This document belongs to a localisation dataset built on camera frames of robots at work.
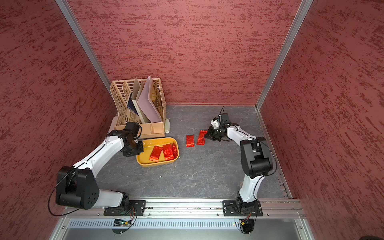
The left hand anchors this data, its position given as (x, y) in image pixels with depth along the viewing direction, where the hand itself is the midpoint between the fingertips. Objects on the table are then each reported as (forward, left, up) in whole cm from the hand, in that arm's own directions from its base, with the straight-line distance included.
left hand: (138, 155), depth 84 cm
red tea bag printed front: (+13, -30, -6) cm, 33 cm away
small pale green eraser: (+24, -13, -4) cm, 28 cm away
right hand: (+13, -39, -1) cm, 41 cm away
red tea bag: (+14, -37, -2) cm, 40 cm away
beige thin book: (+23, +1, +9) cm, 24 cm away
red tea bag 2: (+4, -16, -6) cm, 18 cm away
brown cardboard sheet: (+40, +7, +17) cm, 44 cm away
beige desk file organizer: (+38, +15, +17) cm, 44 cm away
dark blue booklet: (+34, +12, +7) cm, 37 cm away
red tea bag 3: (+5, -21, -3) cm, 22 cm away
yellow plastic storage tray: (-1, -2, -4) cm, 5 cm away
